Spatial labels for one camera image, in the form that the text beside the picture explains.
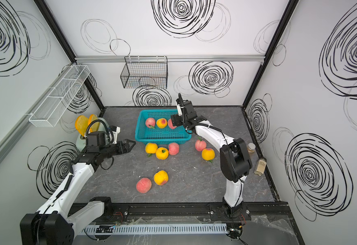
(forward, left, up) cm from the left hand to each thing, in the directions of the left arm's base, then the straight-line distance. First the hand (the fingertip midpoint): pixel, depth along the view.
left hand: (129, 143), depth 81 cm
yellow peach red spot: (+23, -14, -10) cm, 28 cm away
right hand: (+19, -25, +3) cm, 32 cm away
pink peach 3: (+6, -39, -10) cm, 41 cm away
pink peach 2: (+4, -23, -10) cm, 26 cm away
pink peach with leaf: (+11, -22, +3) cm, 25 cm away
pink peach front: (-18, -9, -10) cm, 23 cm away
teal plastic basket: (+16, -12, -15) cm, 25 cm away
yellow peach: (+4, -9, -11) cm, 15 cm away
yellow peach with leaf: (0, -16, -11) cm, 19 cm away
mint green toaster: (0, +27, -2) cm, 27 cm away
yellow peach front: (-14, -18, -11) cm, 25 cm away
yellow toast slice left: (+9, +28, +4) cm, 29 cm away
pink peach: (+24, -6, -10) cm, 27 cm away
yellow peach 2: (+1, -44, -10) cm, 45 cm away
